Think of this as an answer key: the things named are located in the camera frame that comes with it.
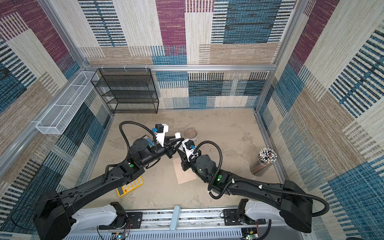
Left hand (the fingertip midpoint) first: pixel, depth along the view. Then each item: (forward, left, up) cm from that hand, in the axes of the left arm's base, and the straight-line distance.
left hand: (183, 138), depth 69 cm
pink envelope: (-7, +2, -29) cm, 30 cm away
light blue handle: (-27, +5, -28) cm, 39 cm away
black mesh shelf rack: (+50, +42, -12) cm, 67 cm away
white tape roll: (+23, -4, -28) cm, 36 cm away
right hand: (-3, +2, -7) cm, 7 cm away
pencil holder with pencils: (-6, -39, -13) cm, 42 cm away
